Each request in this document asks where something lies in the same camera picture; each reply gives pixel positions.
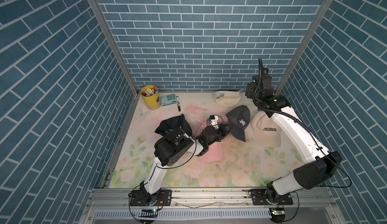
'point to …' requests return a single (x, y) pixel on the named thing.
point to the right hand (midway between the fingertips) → (258, 87)
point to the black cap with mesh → (240, 116)
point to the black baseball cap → (173, 123)
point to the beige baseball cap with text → (266, 132)
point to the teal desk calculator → (169, 99)
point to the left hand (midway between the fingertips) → (238, 128)
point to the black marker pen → (179, 110)
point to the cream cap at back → (227, 98)
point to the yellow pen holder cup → (150, 97)
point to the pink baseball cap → (214, 153)
